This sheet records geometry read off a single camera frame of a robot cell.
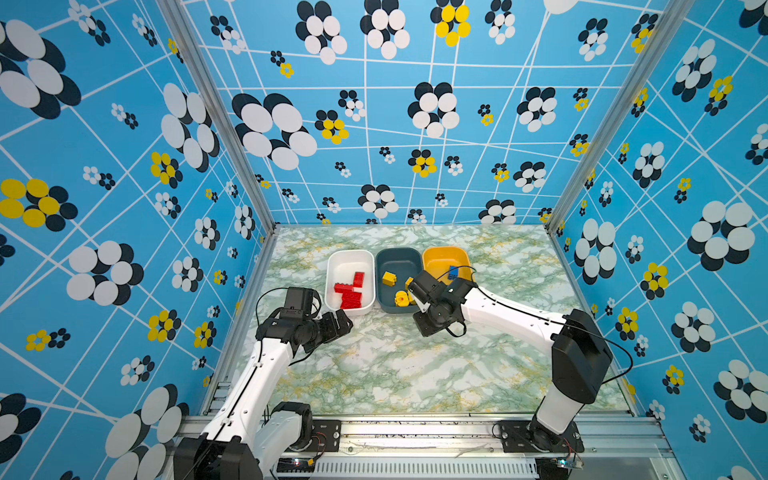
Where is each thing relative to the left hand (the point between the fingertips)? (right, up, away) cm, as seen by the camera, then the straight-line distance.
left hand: (341, 327), depth 81 cm
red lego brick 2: (-2, +9, +18) cm, 20 cm away
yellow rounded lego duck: (+17, +6, +14) cm, 23 cm away
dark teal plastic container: (+19, +17, +29) cm, 38 cm away
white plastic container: (-5, +16, +26) cm, 31 cm away
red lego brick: (+2, +11, +20) cm, 23 cm away
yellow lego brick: (+13, +12, +20) cm, 26 cm away
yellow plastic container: (+31, +18, +28) cm, 45 cm away
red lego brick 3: (+1, +5, +15) cm, 16 cm away
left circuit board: (-10, -31, -9) cm, 34 cm away
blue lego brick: (+35, +13, +21) cm, 43 cm away
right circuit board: (+51, -29, -13) cm, 60 cm away
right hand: (+24, 0, +4) cm, 24 cm away
